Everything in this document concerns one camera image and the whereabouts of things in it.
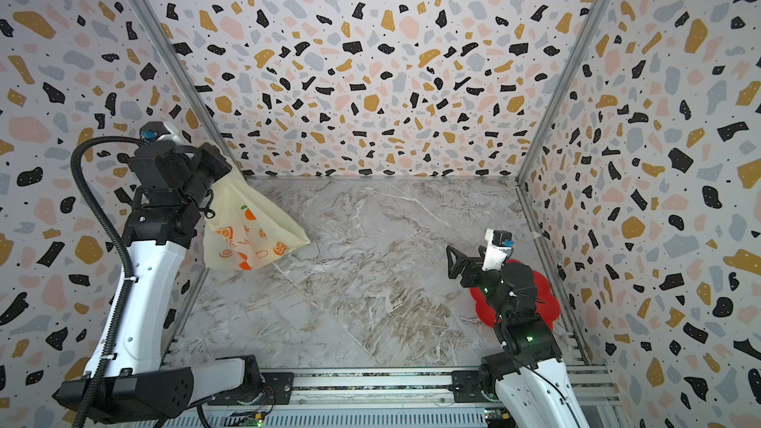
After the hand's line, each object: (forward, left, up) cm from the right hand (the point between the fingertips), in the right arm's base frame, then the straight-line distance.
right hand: (464, 249), depth 72 cm
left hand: (+12, +55, +22) cm, 60 cm away
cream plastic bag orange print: (+4, +54, +2) cm, 54 cm away
